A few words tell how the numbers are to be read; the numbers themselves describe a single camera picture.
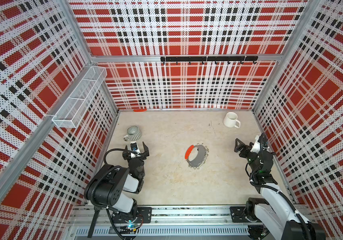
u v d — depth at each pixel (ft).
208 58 2.90
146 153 2.69
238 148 2.49
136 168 2.18
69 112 2.96
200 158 3.14
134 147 2.40
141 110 4.18
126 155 2.51
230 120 3.46
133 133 3.44
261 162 1.99
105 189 1.46
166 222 2.41
